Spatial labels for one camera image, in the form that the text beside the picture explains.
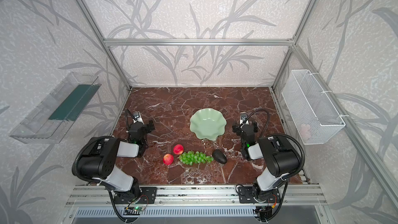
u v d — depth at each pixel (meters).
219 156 0.83
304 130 0.73
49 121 0.64
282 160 0.46
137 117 0.80
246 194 0.74
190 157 0.82
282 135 0.53
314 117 0.61
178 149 0.84
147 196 0.72
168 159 0.81
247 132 0.71
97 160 0.46
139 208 0.70
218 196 0.75
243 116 0.80
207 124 0.99
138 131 0.71
